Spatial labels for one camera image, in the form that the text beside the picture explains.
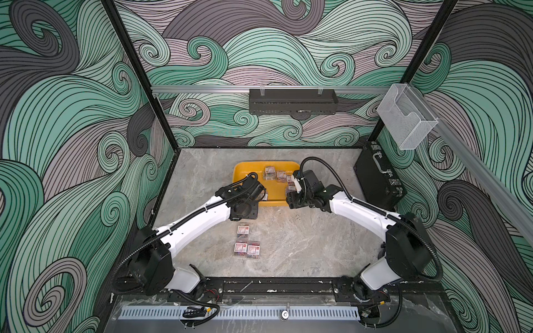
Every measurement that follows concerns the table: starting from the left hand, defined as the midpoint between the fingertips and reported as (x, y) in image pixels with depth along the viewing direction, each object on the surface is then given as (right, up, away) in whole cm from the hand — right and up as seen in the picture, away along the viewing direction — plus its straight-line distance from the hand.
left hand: (250, 209), depth 81 cm
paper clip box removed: (-4, -16, +1) cm, 17 cm away
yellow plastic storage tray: (+12, +3, +21) cm, 25 cm away
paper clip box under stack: (+14, +12, +23) cm, 30 cm away
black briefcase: (+53, +10, +2) cm, 54 cm away
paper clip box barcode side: (+6, +7, -14) cm, 16 cm away
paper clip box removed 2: (+1, -16, +1) cm, 16 cm away
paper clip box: (-4, -11, +5) cm, 12 cm away
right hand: (+17, +3, +7) cm, 18 cm away
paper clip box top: (+8, +13, +22) cm, 27 cm away
